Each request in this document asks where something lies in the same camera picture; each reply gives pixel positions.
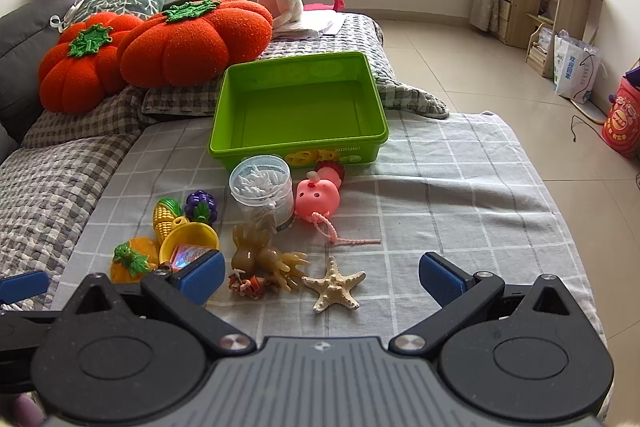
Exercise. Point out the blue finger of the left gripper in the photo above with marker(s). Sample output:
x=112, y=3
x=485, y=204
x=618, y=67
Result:
x=23, y=286

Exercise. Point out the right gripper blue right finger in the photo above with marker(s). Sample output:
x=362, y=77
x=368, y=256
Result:
x=464, y=300

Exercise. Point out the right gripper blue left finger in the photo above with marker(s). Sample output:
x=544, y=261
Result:
x=179, y=298

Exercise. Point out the yellow toy pot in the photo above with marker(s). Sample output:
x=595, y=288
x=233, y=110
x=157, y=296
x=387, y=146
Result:
x=184, y=232

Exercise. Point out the orange toy pumpkin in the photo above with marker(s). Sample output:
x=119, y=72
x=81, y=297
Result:
x=134, y=259

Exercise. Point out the small colourful figurine toy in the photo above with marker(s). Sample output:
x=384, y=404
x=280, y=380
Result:
x=252, y=287

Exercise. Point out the amber rubber hand toy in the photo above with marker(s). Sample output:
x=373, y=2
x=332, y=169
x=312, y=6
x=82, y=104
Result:
x=248, y=241

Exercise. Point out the yellow toy corn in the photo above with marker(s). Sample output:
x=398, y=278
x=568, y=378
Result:
x=165, y=212

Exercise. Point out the purple toy grapes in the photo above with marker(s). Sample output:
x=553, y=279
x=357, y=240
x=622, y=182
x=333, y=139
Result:
x=201, y=207

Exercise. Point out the beige starfish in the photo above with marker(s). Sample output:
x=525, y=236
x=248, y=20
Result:
x=334, y=288

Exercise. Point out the clear cotton swab jar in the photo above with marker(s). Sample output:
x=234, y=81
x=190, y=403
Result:
x=263, y=188

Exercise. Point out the pink pig squeeze toy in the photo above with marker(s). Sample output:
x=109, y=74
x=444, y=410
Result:
x=318, y=196

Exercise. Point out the green plastic storage bin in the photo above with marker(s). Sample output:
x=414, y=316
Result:
x=304, y=109

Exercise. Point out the checkered grey sofa cover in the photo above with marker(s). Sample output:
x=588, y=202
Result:
x=51, y=184

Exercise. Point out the grey grid blanket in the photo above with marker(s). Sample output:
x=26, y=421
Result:
x=462, y=187

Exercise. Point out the small orange pumpkin cushion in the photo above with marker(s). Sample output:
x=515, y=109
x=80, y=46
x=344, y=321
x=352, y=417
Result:
x=82, y=69

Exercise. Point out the red gift bucket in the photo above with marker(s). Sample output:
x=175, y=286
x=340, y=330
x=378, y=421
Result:
x=621, y=128

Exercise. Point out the large orange pumpkin cushion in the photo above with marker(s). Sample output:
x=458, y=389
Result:
x=193, y=43

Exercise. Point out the dark grey sofa backrest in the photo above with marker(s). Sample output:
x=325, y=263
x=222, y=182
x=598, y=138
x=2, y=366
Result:
x=26, y=35

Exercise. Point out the white paper shopping bag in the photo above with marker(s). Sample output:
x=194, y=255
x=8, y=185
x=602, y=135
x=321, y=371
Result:
x=576, y=66

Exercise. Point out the teal leaf pattern pillow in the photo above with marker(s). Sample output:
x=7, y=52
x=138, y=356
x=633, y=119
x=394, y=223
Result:
x=83, y=9

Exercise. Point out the papers on sofa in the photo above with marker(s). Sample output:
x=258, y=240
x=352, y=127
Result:
x=312, y=25

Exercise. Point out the pink plush toy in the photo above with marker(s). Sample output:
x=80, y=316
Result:
x=283, y=11

